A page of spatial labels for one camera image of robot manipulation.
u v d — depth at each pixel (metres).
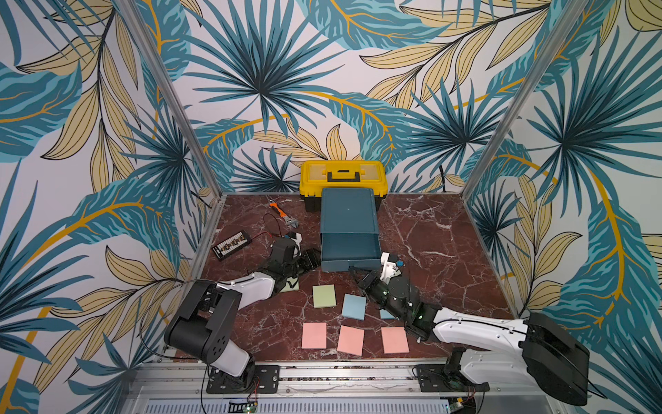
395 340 0.80
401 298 0.59
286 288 0.75
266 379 0.74
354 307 0.86
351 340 0.80
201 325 0.44
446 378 0.66
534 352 0.43
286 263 0.72
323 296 0.90
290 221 1.10
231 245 1.00
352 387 0.73
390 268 0.73
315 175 1.04
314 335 0.80
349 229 0.80
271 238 1.06
